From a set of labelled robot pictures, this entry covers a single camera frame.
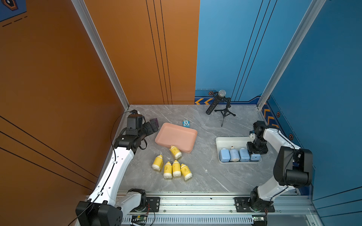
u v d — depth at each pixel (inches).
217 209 28.5
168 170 31.0
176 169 30.9
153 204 29.3
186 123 41.7
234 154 33.2
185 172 30.4
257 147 30.4
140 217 28.2
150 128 27.2
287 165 17.2
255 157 32.6
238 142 39.6
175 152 33.3
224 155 33.2
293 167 18.0
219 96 36.6
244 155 32.9
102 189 15.8
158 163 31.8
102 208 14.7
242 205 28.5
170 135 40.3
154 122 43.1
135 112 26.5
